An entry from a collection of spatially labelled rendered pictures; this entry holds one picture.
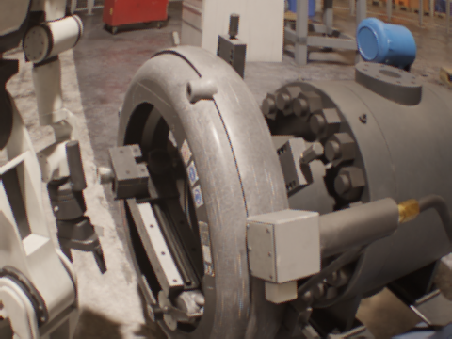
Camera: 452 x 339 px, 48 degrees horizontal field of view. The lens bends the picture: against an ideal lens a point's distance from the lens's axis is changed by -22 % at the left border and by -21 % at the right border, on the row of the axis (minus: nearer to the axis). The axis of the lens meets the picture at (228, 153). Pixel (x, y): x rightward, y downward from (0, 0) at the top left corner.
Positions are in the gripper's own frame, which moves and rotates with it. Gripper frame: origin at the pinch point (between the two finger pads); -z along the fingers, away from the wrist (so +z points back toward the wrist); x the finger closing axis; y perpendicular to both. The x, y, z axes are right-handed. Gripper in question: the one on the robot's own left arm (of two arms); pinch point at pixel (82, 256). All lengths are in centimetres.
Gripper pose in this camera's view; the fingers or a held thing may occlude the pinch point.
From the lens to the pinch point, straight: 126.9
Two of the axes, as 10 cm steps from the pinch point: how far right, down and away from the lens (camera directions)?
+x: 9.1, 0.2, -4.2
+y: 4.0, -3.3, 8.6
